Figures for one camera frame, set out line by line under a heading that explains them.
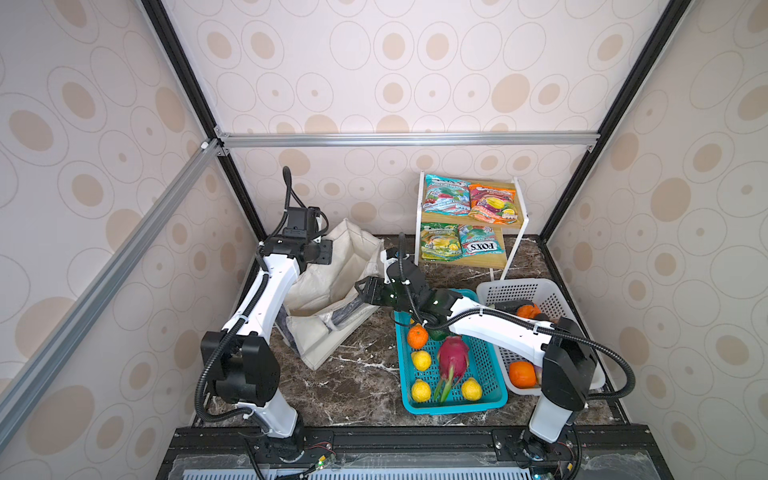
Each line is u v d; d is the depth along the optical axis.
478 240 0.94
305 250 0.59
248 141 0.90
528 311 0.92
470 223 0.80
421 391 0.78
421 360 0.84
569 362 0.45
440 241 0.93
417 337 0.87
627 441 0.76
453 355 0.81
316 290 0.83
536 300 0.97
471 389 0.78
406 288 0.58
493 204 0.78
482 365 0.83
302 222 0.64
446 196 0.80
